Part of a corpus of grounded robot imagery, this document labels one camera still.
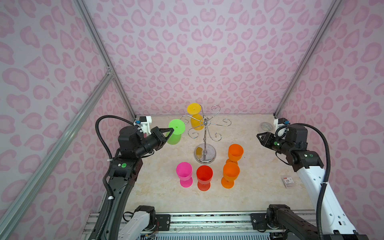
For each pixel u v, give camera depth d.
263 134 0.70
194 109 0.78
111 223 0.39
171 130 0.64
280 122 0.65
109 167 0.49
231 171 0.80
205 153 0.98
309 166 0.46
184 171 0.77
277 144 0.61
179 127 0.67
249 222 0.75
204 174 0.79
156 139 0.56
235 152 0.84
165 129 0.62
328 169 0.46
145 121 0.60
